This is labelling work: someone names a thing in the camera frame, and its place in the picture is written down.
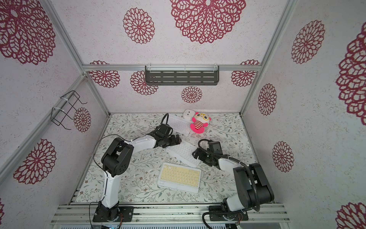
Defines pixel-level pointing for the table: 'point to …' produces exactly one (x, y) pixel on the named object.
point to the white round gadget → (188, 114)
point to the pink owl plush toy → (199, 122)
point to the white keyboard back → (179, 124)
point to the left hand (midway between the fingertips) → (177, 143)
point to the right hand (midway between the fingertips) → (197, 154)
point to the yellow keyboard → (179, 177)
